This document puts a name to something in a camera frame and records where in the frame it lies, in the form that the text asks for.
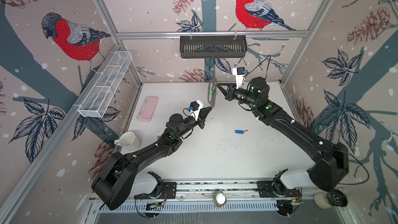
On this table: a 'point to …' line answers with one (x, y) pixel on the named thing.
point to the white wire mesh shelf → (97, 100)
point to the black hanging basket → (213, 46)
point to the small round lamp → (220, 199)
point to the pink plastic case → (147, 110)
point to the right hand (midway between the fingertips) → (219, 83)
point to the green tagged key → (211, 92)
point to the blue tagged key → (240, 131)
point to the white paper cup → (128, 141)
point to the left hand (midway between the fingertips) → (213, 105)
